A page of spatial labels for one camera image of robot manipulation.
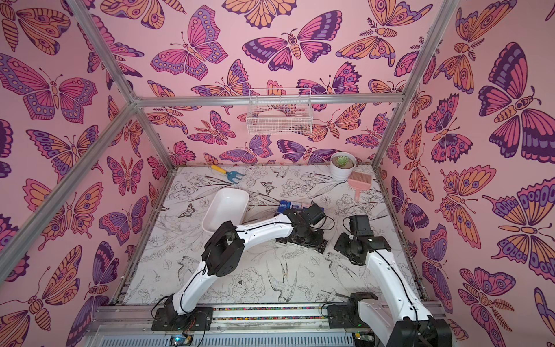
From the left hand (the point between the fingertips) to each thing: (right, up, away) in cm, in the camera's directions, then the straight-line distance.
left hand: (325, 246), depth 87 cm
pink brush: (+23, +27, +26) cm, 44 cm away
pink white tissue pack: (-11, +15, +13) cm, 23 cm away
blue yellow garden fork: (-44, +31, +30) cm, 62 cm away
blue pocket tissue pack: (-17, +15, +14) cm, 26 cm away
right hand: (+4, +1, -3) cm, 6 cm away
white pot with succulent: (+12, +35, +19) cm, 42 cm away
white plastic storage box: (-44, +15, +16) cm, 49 cm away
